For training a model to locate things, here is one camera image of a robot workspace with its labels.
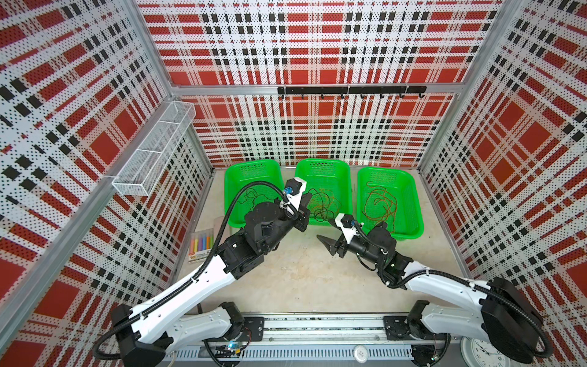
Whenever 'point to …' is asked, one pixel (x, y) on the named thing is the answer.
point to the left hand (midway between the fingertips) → (312, 195)
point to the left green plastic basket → (249, 196)
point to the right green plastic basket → (403, 184)
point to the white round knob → (361, 353)
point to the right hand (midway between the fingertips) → (326, 227)
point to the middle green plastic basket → (329, 183)
